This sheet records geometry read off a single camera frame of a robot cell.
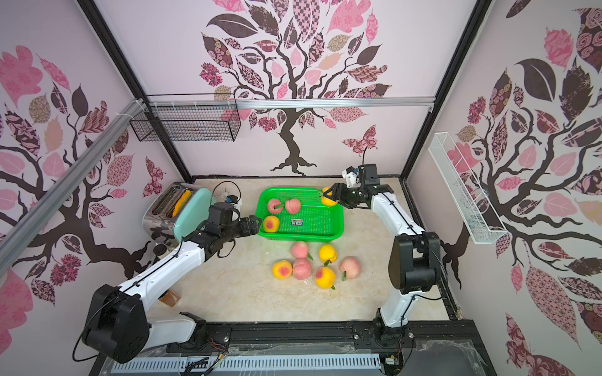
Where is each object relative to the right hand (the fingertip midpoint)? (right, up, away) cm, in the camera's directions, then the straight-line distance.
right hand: (329, 198), depth 88 cm
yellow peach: (-1, -1, -3) cm, 3 cm away
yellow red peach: (-23, -11, +7) cm, 27 cm away
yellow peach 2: (-1, -21, 0) cm, 21 cm away
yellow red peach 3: (-2, -28, -6) cm, 29 cm away
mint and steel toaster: (-58, -4, +2) cm, 58 cm away
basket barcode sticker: (-13, -11, +16) cm, 23 cm away
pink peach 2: (-11, -20, +2) cm, 23 cm away
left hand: (-29, -10, -2) cm, 31 cm away
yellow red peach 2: (-18, -26, -4) cm, 32 cm away
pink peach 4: (+8, -25, -4) cm, 27 cm away
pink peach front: (-24, -2, +15) cm, 29 cm away
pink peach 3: (-11, -26, -5) cm, 28 cm away
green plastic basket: (-4, -10, +16) cm, 20 cm away
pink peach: (-15, -3, +13) cm, 20 cm away
